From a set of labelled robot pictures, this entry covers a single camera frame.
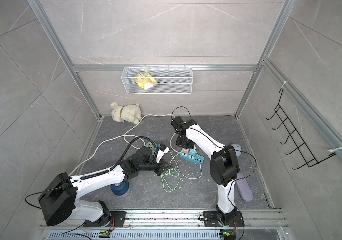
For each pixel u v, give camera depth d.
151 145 0.71
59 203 0.41
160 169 0.69
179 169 0.90
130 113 1.10
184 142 0.78
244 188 0.80
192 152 0.90
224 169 0.50
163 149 0.71
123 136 1.06
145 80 0.85
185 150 0.91
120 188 0.74
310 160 0.58
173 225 0.73
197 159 0.92
